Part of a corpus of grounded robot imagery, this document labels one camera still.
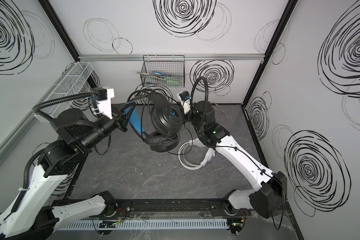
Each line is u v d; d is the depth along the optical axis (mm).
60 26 779
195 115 490
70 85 829
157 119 377
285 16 749
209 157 846
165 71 889
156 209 748
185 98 559
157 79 852
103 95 402
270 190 382
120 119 431
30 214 370
